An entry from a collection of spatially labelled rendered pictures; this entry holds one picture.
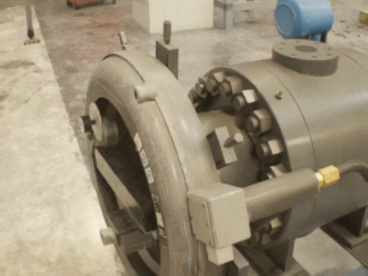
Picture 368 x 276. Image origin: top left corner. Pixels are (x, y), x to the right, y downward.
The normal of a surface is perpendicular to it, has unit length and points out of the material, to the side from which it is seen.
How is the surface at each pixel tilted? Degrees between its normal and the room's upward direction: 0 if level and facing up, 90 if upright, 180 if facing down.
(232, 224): 67
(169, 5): 90
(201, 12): 90
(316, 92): 31
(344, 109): 44
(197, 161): 50
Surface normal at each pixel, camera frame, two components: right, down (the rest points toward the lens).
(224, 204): 0.41, 0.02
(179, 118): 0.25, -0.48
